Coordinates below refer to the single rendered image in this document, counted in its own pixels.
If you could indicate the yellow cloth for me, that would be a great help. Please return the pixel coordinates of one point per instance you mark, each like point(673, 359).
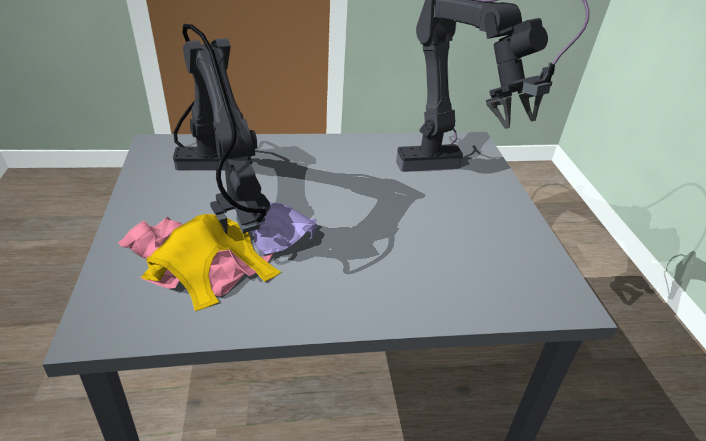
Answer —
point(189, 251)

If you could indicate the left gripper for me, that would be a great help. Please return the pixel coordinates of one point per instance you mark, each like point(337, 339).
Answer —
point(511, 76)

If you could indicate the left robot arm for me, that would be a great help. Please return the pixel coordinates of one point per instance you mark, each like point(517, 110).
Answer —
point(526, 38)

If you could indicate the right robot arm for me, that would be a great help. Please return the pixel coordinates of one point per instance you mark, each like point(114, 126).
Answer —
point(210, 118)

